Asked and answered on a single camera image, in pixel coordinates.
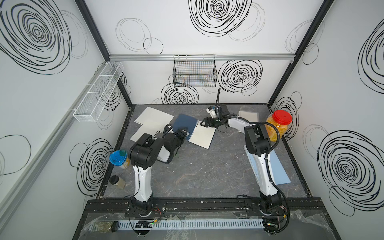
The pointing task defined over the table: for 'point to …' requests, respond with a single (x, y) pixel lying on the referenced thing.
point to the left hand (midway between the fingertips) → (188, 130)
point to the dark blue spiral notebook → (198, 134)
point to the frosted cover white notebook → (251, 116)
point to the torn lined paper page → (154, 119)
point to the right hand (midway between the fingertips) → (204, 123)
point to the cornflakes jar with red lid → (281, 119)
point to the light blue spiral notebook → (280, 177)
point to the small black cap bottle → (115, 180)
